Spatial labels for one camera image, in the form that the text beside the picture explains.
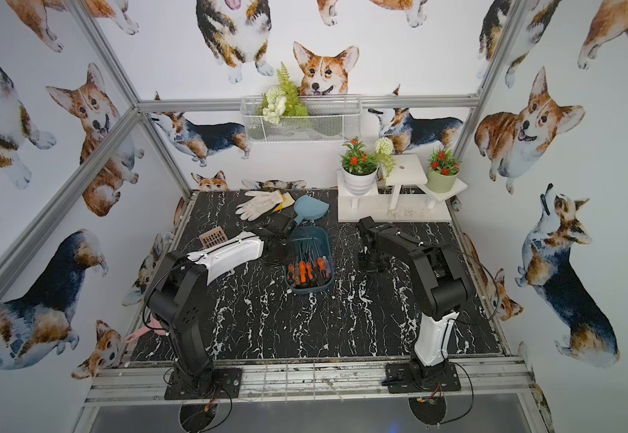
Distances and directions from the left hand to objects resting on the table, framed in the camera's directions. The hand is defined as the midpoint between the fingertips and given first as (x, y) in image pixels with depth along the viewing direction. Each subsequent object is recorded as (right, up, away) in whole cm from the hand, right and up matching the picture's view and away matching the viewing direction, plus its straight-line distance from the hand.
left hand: (292, 253), depth 94 cm
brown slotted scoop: (-33, +4, +12) cm, 35 cm away
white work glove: (-16, +19, +20) cm, 32 cm away
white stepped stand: (+41, +21, +12) cm, 48 cm away
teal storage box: (+5, +2, +6) cm, 8 cm away
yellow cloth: (-5, +19, +23) cm, 30 cm away
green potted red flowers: (+52, +28, -2) cm, 60 cm away
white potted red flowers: (+23, +28, -6) cm, 37 cm away
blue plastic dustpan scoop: (+5, +16, +20) cm, 26 cm away
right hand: (+27, -5, 0) cm, 27 cm away
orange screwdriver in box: (+4, -5, -4) cm, 8 cm away
